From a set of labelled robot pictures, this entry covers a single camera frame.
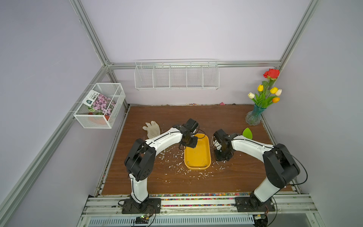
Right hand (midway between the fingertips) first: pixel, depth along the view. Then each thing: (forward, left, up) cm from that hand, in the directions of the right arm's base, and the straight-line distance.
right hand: (217, 157), depth 89 cm
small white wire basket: (+30, +65, +31) cm, 78 cm away
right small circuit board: (-32, -18, -4) cm, 38 cm away
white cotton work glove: (+23, +45, -1) cm, 50 cm away
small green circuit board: (-32, +43, -3) cm, 53 cm away
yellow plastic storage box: (+1, +11, -2) cm, 11 cm away
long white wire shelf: (+50, +26, +28) cm, 63 cm away
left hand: (+6, +16, +6) cm, 18 cm away
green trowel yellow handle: (+19, -25, -1) cm, 31 cm away
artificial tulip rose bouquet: (+32, -33, +24) cm, 52 cm away
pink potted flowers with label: (+16, +66, +33) cm, 75 cm away
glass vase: (+28, -29, +6) cm, 41 cm away
